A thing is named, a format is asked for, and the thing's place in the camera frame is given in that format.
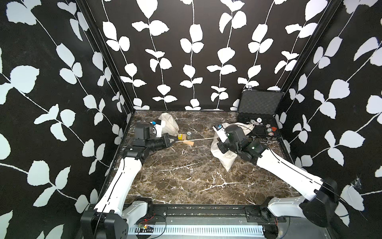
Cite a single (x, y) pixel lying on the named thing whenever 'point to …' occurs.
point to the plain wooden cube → (184, 136)
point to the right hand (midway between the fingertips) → (220, 135)
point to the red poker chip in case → (273, 128)
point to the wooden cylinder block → (189, 143)
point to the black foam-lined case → (259, 107)
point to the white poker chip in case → (259, 120)
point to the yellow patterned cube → (180, 136)
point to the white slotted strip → (227, 229)
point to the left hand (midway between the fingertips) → (175, 136)
